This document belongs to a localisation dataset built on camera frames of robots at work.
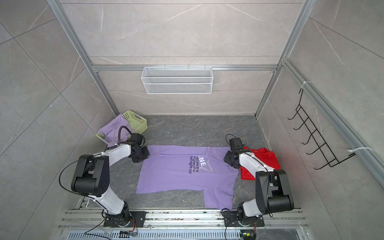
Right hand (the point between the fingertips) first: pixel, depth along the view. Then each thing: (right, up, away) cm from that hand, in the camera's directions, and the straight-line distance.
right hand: (228, 158), depth 93 cm
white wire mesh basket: (-34, +52, +8) cm, 63 cm away
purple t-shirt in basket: (-82, +17, +12) cm, 84 cm away
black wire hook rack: (+33, +17, -24) cm, 45 cm away
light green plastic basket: (-67, +24, +21) cm, 75 cm away
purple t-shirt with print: (-25, -6, -2) cm, 26 cm away
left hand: (-53, +3, +3) cm, 54 cm away
